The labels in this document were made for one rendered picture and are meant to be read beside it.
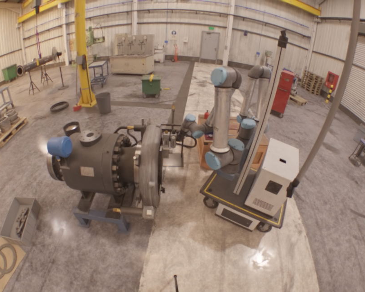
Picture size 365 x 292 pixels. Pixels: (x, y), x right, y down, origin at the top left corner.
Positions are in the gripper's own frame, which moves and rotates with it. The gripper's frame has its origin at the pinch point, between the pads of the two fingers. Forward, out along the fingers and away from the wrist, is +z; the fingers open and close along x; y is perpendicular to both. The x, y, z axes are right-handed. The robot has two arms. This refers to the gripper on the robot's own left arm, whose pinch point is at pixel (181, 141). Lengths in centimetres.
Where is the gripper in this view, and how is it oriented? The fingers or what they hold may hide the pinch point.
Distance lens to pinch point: 177.0
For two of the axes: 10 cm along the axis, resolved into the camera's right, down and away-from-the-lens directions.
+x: -6.7, 5.0, -5.5
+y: -6.9, -7.0, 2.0
